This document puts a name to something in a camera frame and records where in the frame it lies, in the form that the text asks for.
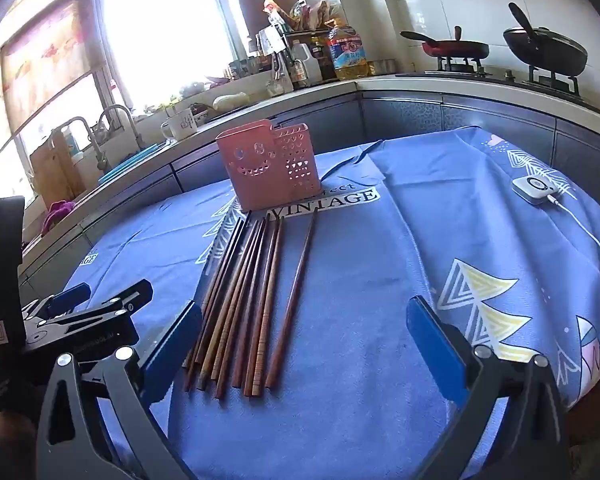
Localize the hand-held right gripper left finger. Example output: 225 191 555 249
35 300 204 480

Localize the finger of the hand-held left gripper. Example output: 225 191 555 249
22 282 92 322
25 280 154 364

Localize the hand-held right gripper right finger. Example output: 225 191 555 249
406 296 574 480

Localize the bunch of wooden chopsticks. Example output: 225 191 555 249
182 210 287 402

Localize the dark wooden chopstick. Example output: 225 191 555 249
264 207 319 390

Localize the pink plastic utensil holder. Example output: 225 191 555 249
215 119 324 212

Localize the pink cloth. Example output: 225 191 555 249
41 200 76 236

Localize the blue printed tablecloth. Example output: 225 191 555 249
55 125 600 480

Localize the wooden cutting board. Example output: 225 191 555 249
29 132 86 202

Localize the blue drain tray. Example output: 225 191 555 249
97 140 179 184

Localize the chrome faucet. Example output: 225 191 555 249
50 116 109 171
97 104 144 154

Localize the white round-button device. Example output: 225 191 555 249
511 176 561 206

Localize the white printed mug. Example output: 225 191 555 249
161 108 200 141

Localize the printed window blind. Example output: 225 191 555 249
0 0 112 162

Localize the kitchen counter with dark cabinets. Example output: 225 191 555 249
17 76 600 301

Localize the pale oblong vegetable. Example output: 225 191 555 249
212 92 251 110

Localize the black gas stove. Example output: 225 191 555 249
395 57 600 116

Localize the small metal container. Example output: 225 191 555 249
367 59 399 77

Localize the red frying pan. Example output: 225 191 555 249
400 26 490 60

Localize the yellow cooking oil bottle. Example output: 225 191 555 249
328 20 371 81

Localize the white plastic jug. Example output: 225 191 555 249
291 42 315 89

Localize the dark condiment rack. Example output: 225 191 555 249
252 27 339 86

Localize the black wok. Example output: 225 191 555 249
502 2 589 79

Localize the brown board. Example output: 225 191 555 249
230 0 299 37

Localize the pile of snack bags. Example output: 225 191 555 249
260 0 346 34

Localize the white cable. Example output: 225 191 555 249
550 195 600 284

